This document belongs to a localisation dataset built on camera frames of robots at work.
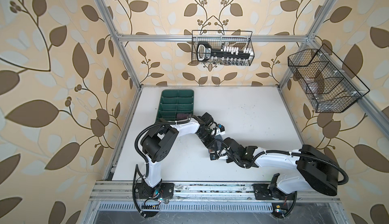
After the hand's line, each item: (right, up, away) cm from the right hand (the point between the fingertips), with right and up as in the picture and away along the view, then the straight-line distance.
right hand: (224, 146), depth 87 cm
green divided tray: (-34, +26, +21) cm, 47 cm away
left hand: (-4, 0, -1) cm, 4 cm away
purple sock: (-26, +17, +10) cm, 32 cm away
